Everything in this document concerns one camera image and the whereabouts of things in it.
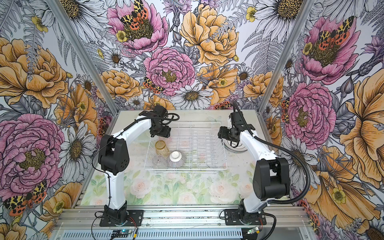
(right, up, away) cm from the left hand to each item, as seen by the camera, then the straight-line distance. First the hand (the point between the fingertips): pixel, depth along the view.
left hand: (162, 137), depth 95 cm
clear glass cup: (+1, -12, -13) cm, 18 cm away
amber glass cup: (+1, -6, -6) cm, 9 cm away
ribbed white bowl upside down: (+9, -12, -8) cm, 17 cm away
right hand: (+37, 0, -6) cm, 38 cm away
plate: (+48, -7, 0) cm, 49 cm away
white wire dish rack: (+26, -5, +7) cm, 27 cm away
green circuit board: (-14, -43, -24) cm, 51 cm away
